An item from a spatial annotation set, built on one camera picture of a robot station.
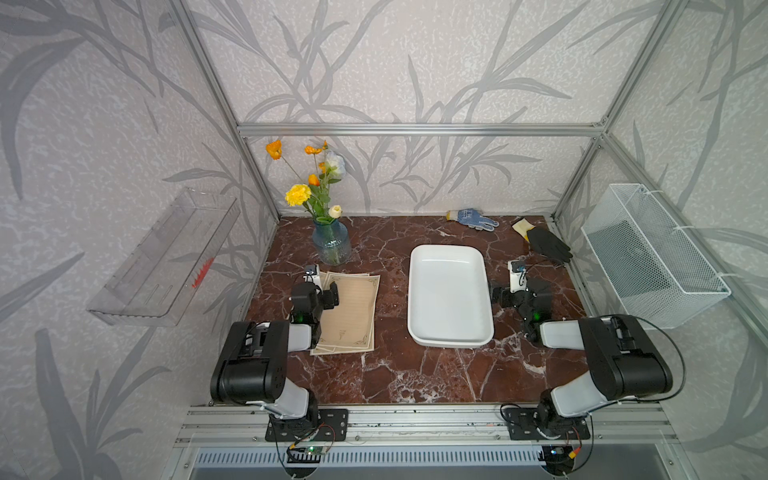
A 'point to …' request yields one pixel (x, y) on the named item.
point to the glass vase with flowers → (331, 238)
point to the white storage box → (448, 296)
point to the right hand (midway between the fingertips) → (506, 277)
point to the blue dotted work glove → (471, 217)
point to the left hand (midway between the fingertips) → (322, 282)
